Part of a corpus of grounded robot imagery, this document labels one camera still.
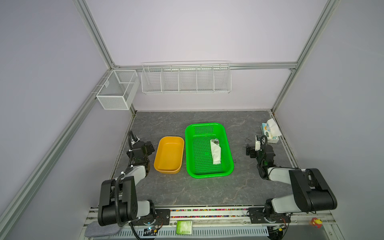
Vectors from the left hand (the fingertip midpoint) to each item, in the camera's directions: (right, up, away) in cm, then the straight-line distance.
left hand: (141, 145), depth 90 cm
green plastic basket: (+35, -5, +6) cm, 36 cm away
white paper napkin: (+46, -5, +5) cm, 47 cm away
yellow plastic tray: (+16, -7, +4) cm, 18 cm away
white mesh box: (-20, +37, +11) cm, 44 cm away
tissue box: (+84, +9, +10) cm, 85 cm away
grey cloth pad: (-13, -36, -22) cm, 44 cm away
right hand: (+72, 0, +2) cm, 72 cm away
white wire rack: (+27, +45, +9) cm, 53 cm away
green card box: (+28, -36, -21) cm, 50 cm away
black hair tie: (+71, +2, +15) cm, 72 cm away
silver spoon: (+47, +2, +9) cm, 48 cm away
